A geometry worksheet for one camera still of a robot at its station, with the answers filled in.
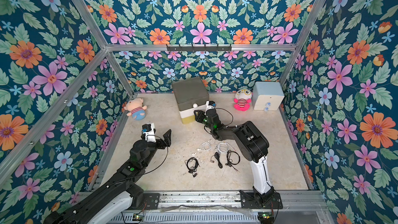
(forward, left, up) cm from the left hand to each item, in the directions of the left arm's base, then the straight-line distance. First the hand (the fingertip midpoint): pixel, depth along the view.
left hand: (164, 129), depth 79 cm
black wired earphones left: (-13, -12, -19) cm, 26 cm away
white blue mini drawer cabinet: (+22, -62, -3) cm, 66 cm away
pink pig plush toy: (+24, +23, -11) cm, 35 cm away
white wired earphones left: (-3, -21, -18) cm, 28 cm away
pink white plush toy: (+28, -49, -12) cm, 57 cm away
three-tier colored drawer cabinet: (+15, -10, -10) cm, 20 cm away
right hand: (+16, -16, -7) cm, 23 cm away
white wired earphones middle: (-4, -31, -18) cm, 36 cm away
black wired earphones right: (-12, -37, -18) cm, 42 cm away
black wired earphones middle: (-9, -27, -18) cm, 33 cm away
